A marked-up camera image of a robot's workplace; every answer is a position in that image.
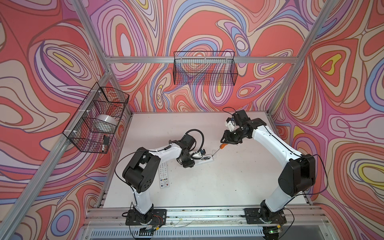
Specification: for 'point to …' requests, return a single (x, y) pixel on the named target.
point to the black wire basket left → (92, 128)
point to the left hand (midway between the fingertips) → (191, 160)
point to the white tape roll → (107, 118)
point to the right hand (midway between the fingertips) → (224, 144)
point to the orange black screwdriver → (222, 146)
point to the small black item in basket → (106, 140)
